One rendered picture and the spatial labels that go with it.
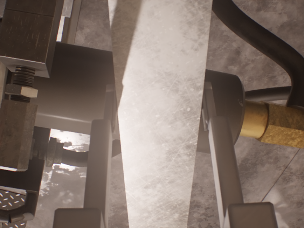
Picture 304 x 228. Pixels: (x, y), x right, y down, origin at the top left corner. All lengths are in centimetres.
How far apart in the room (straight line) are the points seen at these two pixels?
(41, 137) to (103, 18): 38
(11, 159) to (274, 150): 135
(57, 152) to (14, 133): 64
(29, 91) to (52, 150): 63
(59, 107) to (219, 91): 13
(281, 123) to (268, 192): 129
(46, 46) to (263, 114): 24
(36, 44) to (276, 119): 26
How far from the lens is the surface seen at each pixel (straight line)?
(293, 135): 46
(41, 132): 104
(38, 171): 96
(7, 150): 28
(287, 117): 45
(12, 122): 28
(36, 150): 93
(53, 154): 91
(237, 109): 41
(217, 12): 49
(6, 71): 38
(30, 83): 29
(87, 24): 126
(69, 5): 56
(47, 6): 26
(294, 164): 165
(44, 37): 26
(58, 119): 40
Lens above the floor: 111
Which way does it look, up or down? 51 degrees down
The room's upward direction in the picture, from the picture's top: 177 degrees clockwise
